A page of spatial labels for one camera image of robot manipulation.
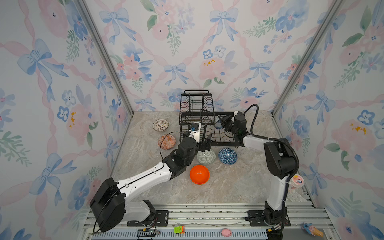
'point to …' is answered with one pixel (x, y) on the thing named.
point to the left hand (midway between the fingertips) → (203, 131)
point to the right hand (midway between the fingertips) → (217, 114)
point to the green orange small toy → (179, 229)
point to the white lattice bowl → (160, 125)
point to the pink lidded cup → (297, 181)
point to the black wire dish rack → (197, 106)
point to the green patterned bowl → (206, 157)
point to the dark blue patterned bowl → (227, 156)
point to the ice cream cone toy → (312, 230)
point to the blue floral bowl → (218, 124)
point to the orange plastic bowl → (199, 174)
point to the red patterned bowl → (167, 142)
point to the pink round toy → (226, 232)
